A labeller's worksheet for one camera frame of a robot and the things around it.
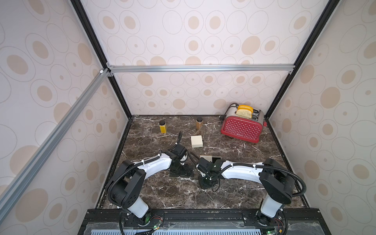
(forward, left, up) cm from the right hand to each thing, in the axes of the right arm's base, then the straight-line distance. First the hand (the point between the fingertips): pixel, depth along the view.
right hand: (200, 190), depth 83 cm
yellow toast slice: (+47, -27, +22) cm, 59 cm away
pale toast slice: (+44, -27, +20) cm, 55 cm away
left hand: (+7, +6, +4) cm, 10 cm away
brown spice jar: (+45, +2, +8) cm, 46 cm away
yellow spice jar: (+40, +27, +9) cm, 49 cm away
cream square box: (+19, -6, +4) cm, 20 cm away
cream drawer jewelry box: (+33, +3, +3) cm, 33 cm away
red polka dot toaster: (+36, -31, +13) cm, 49 cm away
